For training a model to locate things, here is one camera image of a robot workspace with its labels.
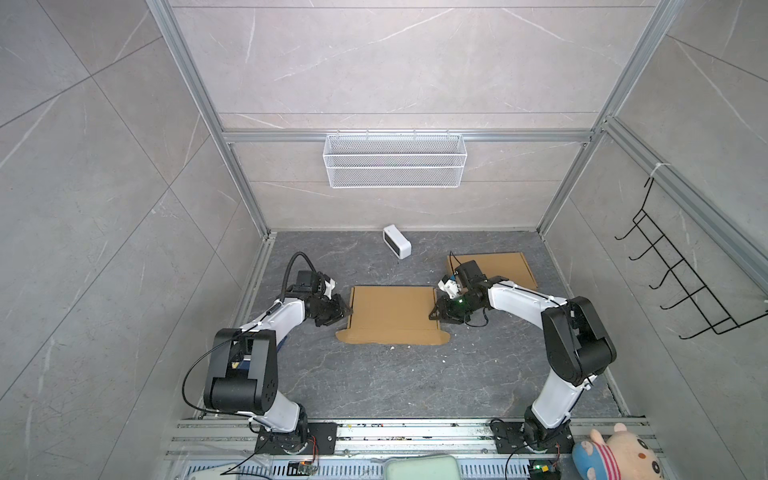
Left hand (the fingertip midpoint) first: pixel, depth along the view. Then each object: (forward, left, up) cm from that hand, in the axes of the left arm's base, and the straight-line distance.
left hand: (348, 306), depth 91 cm
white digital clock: (+27, -15, +1) cm, 31 cm away
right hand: (-3, -27, -2) cm, 27 cm away
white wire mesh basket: (+43, -16, +24) cm, 52 cm away
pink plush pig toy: (-42, -64, +3) cm, 76 cm away
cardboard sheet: (-3, -16, -1) cm, 16 cm away
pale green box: (-42, -20, -3) cm, 46 cm away
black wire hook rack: (-21, -79, +28) cm, 86 cm away
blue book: (-9, +21, -7) cm, 24 cm away
